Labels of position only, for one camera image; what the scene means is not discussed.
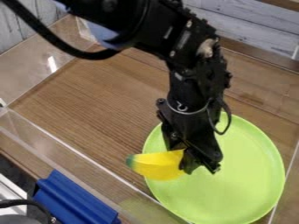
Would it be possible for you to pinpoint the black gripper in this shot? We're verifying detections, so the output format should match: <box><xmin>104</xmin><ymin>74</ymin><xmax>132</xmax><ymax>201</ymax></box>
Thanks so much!
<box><xmin>156</xmin><ymin>98</ymin><xmax>223</xmax><ymax>175</ymax></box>

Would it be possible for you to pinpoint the yellow toy banana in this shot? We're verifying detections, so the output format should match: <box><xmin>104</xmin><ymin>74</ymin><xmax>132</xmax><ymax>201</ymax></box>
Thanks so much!
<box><xmin>125</xmin><ymin>150</ymin><xmax>184</xmax><ymax>181</ymax></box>

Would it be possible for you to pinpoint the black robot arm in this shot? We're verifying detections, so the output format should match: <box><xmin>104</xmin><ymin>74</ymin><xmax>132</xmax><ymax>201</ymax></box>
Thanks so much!
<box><xmin>0</xmin><ymin>0</ymin><xmax>232</xmax><ymax>174</ymax></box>

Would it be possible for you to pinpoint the green plastic plate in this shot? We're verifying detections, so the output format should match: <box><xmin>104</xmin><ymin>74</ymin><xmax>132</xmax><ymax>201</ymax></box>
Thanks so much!
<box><xmin>144</xmin><ymin>115</ymin><xmax>285</xmax><ymax>224</ymax></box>

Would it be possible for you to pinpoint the blue plastic block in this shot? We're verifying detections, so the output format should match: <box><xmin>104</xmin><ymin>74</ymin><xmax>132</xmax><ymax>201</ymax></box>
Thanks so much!
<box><xmin>32</xmin><ymin>170</ymin><xmax>121</xmax><ymax>224</ymax></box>

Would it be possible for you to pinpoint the clear acrylic enclosure wall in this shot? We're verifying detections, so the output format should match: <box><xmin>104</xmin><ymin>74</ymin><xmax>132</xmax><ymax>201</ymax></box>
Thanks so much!
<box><xmin>0</xmin><ymin>106</ymin><xmax>189</xmax><ymax>224</ymax></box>

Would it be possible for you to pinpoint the black cable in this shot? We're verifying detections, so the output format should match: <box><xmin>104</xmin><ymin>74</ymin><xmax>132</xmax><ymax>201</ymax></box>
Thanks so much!
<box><xmin>0</xmin><ymin>199</ymin><xmax>53</xmax><ymax>224</ymax></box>

